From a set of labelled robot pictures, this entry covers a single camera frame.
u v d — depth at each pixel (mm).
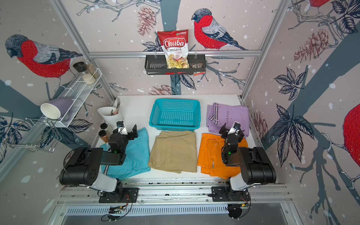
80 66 779
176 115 1104
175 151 871
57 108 609
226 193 671
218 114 1065
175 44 803
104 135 879
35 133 587
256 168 440
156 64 949
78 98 722
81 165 451
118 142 696
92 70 857
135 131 853
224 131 811
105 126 920
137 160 834
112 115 949
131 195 699
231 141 674
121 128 776
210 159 854
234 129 761
